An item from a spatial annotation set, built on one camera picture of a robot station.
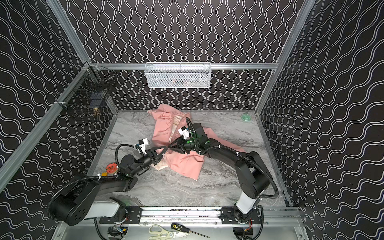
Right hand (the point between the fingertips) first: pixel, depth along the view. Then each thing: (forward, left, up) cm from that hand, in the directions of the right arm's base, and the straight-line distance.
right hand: (169, 148), depth 80 cm
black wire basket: (+37, +55, +12) cm, 68 cm away
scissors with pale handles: (-35, +2, -17) cm, 39 cm away
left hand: (-4, -1, +4) cm, 6 cm away
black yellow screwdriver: (-34, -9, -16) cm, 39 cm away
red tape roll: (-6, +36, -13) cm, 38 cm away
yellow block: (-8, +40, -16) cm, 44 cm away
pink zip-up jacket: (+29, +7, -10) cm, 31 cm away
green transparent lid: (+40, -52, -18) cm, 68 cm away
